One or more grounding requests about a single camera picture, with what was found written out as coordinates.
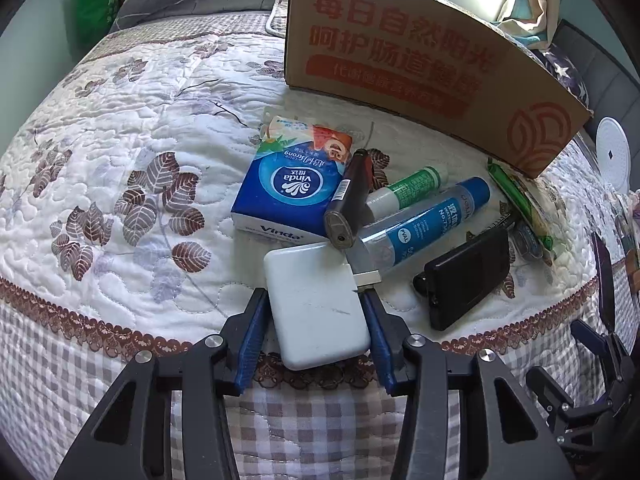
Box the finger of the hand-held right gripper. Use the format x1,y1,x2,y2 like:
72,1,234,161
591,232,617,335
570,319,610,361

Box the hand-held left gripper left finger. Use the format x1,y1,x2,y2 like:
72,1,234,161
52,287,271,480

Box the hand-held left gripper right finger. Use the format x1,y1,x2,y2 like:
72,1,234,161
361,290,576,480

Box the white power bank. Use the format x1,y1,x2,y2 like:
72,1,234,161
263,241,372,372

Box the black rectangular case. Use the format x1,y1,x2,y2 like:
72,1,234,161
413,227,512,332

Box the green seaweed cracker packet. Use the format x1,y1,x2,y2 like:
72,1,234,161
487,157,558,261

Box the red and black lighter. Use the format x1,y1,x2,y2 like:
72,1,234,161
323,148,375,251

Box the blue tissue pack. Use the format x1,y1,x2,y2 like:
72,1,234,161
230,114,355,247

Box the green white glue stick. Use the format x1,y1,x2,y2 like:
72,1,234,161
365,166,449,222

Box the cardboard box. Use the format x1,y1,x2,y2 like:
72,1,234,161
283,0,595,180

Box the clear blue-label glue bottle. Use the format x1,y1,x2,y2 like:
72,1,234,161
345,176,492,281

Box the white round fan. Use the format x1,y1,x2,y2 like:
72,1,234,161
595,117,632,195

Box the grey padded headboard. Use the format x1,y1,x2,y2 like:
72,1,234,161
550,20,640,161

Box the dark star-print pillow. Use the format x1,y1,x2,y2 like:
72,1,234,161
540,45,592,107

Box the floral quilted bedspread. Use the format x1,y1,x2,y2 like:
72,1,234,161
0,10,640,480

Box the green plastic bag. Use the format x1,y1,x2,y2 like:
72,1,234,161
75,0,120,41

